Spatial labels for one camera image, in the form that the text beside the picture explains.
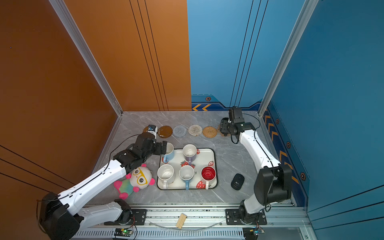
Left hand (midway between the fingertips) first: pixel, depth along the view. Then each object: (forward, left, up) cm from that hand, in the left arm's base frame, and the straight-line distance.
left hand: (159, 140), depth 80 cm
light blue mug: (-12, -15, -16) cm, 25 cm away
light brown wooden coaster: (+22, +18, -19) cm, 34 cm away
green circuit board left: (-39, +15, -21) cm, 47 cm away
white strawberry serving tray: (0, -25, -19) cm, 32 cm away
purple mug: (+3, -16, -17) cm, 24 cm away
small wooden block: (-35, -13, -19) cm, 42 cm away
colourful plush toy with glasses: (-16, +10, -12) cm, 22 cm away
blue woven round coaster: (+21, -8, -19) cm, 29 cm away
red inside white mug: (-11, -27, -18) cm, 34 cm away
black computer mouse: (-16, -43, -17) cm, 49 cm away
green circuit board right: (-39, -47, -21) cm, 64 cm away
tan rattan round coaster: (+21, -30, -19) cm, 41 cm away
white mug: (-11, -2, -18) cm, 21 cm away
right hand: (+11, -37, 0) cm, 38 cm away
